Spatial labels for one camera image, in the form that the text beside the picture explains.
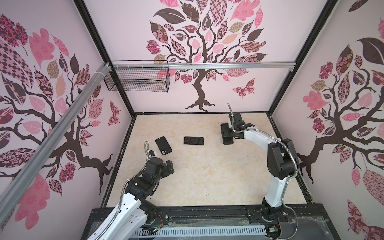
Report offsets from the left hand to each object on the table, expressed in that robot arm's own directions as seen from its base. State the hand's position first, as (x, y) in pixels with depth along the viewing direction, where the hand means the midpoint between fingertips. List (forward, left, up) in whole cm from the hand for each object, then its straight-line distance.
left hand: (165, 167), depth 79 cm
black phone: (+20, -37, -4) cm, 43 cm away
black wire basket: (+74, +31, +5) cm, 81 cm away
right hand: (+28, -38, -2) cm, 47 cm away
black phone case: (+21, +6, -11) cm, 25 cm away
